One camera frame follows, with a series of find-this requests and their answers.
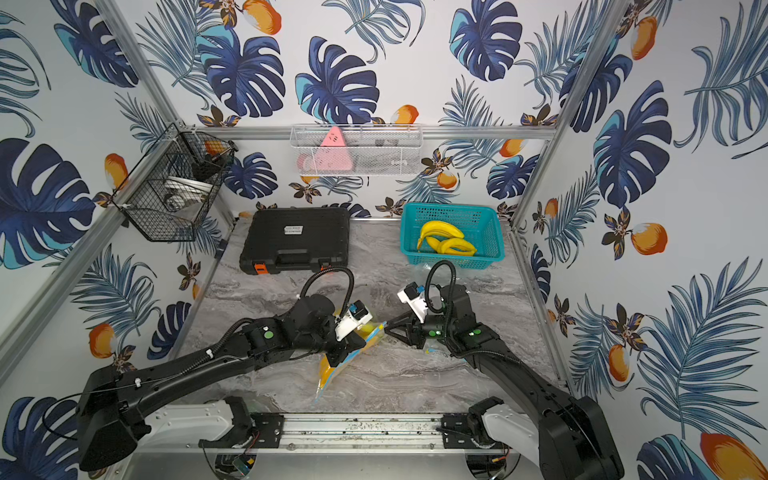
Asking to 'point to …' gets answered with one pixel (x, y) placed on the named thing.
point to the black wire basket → (169, 196)
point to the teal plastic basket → (481, 226)
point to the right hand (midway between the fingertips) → (390, 324)
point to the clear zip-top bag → (320, 391)
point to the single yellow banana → (457, 247)
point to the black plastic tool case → (285, 240)
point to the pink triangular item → (333, 154)
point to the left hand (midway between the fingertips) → (364, 339)
